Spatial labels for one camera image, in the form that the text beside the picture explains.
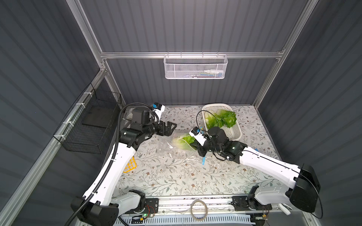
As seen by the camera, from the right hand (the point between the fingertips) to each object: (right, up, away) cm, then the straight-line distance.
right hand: (193, 142), depth 75 cm
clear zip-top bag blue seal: (-6, -11, +18) cm, 22 cm away
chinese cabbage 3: (+26, +14, +22) cm, 37 cm away
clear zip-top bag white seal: (-17, -3, +19) cm, 26 cm away
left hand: (-12, +10, -5) cm, 16 cm away
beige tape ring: (-1, -35, -4) cm, 35 cm away
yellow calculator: (-38, -16, +12) cm, 43 cm away
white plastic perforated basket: (+32, +3, +27) cm, 42 cm away
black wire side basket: (-55, +8, -2) cm, 56 cm away
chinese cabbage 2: (+16, +12, +24) cm, 32 cm away
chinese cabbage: (-3, +1, -1) cm, 3 cm away
